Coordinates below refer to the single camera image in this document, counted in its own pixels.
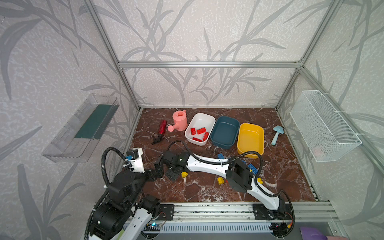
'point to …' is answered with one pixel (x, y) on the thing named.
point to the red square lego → (193, 131)
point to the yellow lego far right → (259, 180)
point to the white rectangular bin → (198, 121)
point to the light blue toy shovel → (279, 129)
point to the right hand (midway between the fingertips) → (173, 166)
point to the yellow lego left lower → (184, 174)
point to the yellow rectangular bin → (251, 138)
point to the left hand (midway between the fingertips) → (157, 153)
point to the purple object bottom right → (312, 233)
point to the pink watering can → (180, 122)
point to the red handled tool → (162, 131)
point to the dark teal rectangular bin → (225, 132)
